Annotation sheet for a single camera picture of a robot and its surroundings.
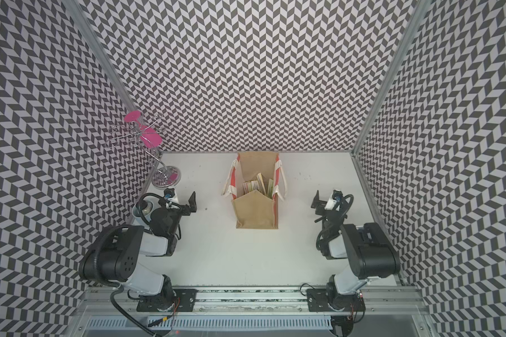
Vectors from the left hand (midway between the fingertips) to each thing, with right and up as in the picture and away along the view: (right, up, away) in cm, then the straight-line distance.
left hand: (184, 192), depth 90 cm
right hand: (+63, -1, -1) cm, 63 cm away
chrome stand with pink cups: (-26, +29, +15) cm, 42 cm away
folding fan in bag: (+28, +2, +6) cm, 29 cm away
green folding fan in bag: (+38, +1, +6) cm, 38 cm away
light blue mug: (-3, -4, -25) cm, 26 cm away
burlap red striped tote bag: (+31, -6, -6) cm, 32 cm away
